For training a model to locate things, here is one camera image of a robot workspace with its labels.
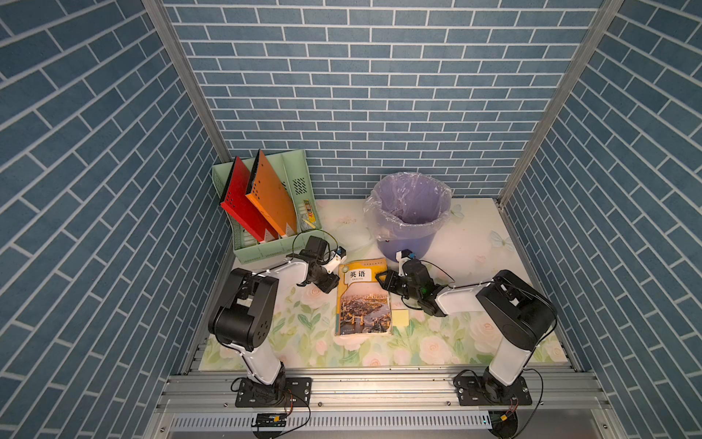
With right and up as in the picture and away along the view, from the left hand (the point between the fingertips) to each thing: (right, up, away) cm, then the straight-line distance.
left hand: (335, 278), depth 96 cm
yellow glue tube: (-12, +23, +19) cm, 32 cm away
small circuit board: (-15, -33, -24) cm, 43 cm away
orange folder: (-27, +31, +6) cm, 41 cm away
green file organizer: (-17, +40, +10) cm, 44 cm away
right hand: (+15, +1, -4) cm, 16 cm away
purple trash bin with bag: (+25, +24, +5) cm, 35 cm away
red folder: (-29, +26, -13) cm, 41 cm away
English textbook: (+10, -7, -9) cm, 15 cm away
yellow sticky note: (+22, -11, -10) cm, 26 cm away
